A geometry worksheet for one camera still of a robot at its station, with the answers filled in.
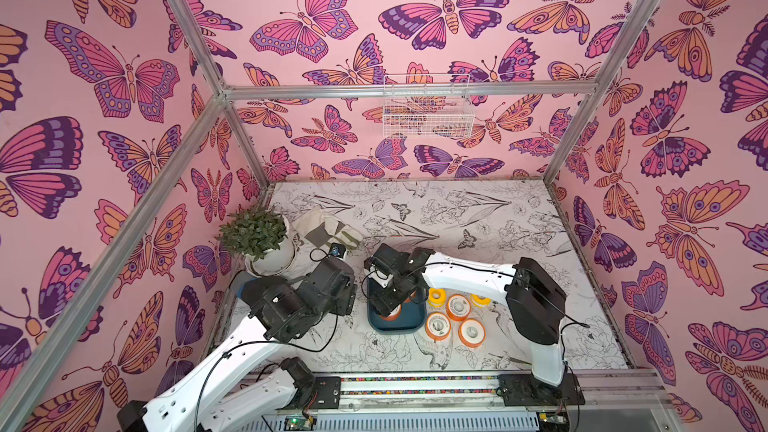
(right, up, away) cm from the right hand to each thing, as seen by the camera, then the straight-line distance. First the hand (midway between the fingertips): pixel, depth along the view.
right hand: (379, 307), depth 83 cm
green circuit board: (-19, -24, -12) cm, 33 cm away
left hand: (-9, +9, -10) cm, 16 cm away
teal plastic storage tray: (+9, -4, +2) cm, 10 cm away
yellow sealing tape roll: (+17, +1, +5) cm, 18 cm away
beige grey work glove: (-21, +20, +22) cm, 37 cm away
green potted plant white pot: (-32, +20, -1) cm, 38 cm away
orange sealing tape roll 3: (+17, -6, +1) cm, 18 cm away
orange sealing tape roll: (+4, -2, 0) cm, 5 cm away
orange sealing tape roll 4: (+26, -7, 0) cm, 27 cm away
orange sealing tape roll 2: (+23, -1, +4) cm, 24 cm away
